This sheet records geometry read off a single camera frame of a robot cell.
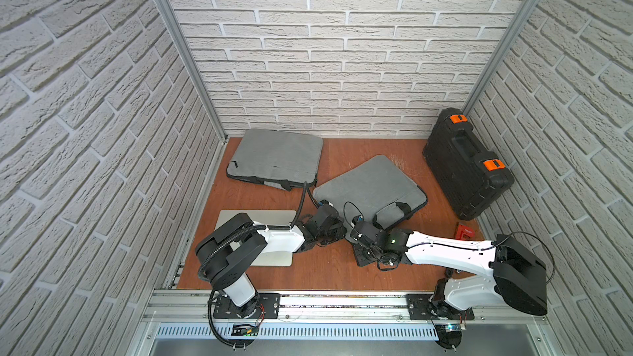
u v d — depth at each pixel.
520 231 0.81
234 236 0.45
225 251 0.46
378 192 0.97
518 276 0.42
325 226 0.69
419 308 0.74
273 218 0.51
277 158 1.09
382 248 0.61
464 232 0.88
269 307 0.73
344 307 0.76
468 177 0.83
